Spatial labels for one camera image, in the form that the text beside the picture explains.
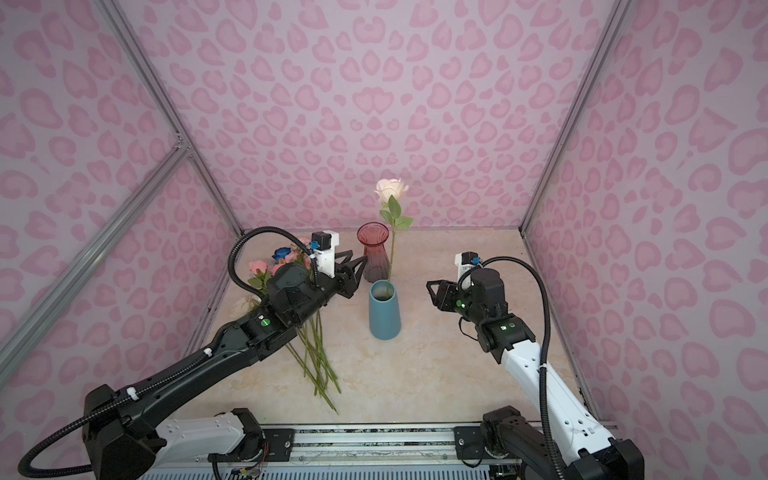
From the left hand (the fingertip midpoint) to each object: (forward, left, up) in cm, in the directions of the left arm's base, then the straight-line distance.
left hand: (361, 250), depth 67 cm
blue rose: (+25, +33, -30) cm, 51 cm away
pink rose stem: (-12, +16, -35) cm, 40 cm away
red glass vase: (+22, -1, -18) cm, 28 cm away
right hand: (-1, -17, -12) cm, 21 cm away
